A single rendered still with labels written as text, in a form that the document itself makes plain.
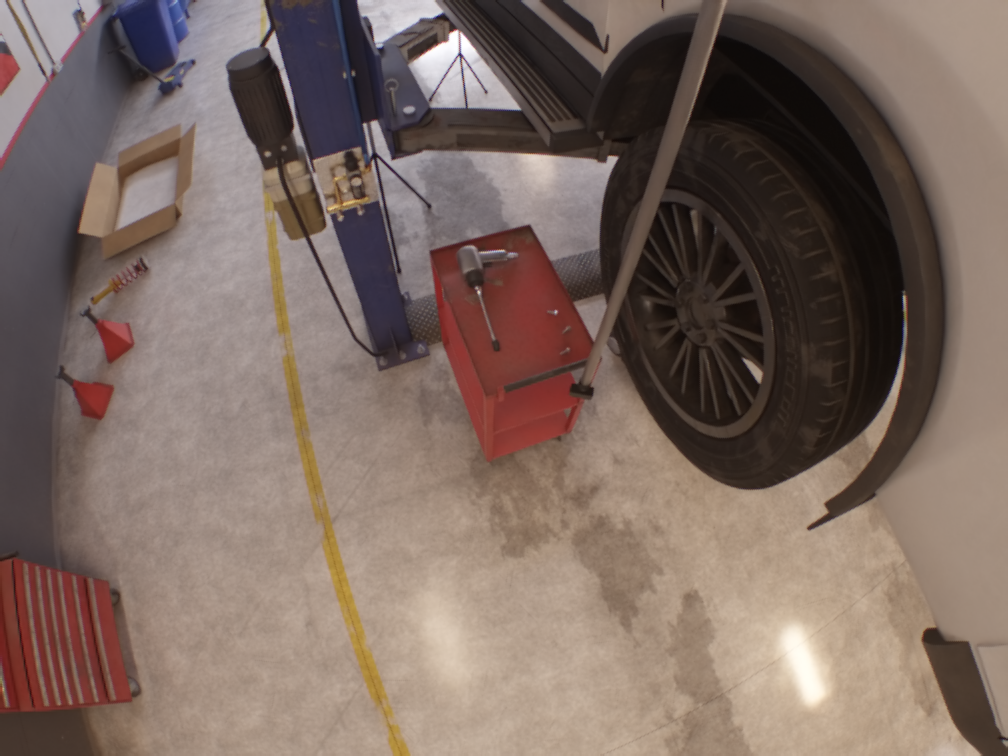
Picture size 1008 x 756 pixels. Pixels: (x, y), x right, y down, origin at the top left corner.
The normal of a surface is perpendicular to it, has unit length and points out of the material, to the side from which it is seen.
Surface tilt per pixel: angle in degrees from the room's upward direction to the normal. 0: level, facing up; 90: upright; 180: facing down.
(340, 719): 0
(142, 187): 7
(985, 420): 95
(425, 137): 90
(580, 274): 0
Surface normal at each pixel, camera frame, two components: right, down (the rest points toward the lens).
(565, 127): 0.03, -0.44
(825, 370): -0.66, 0.43
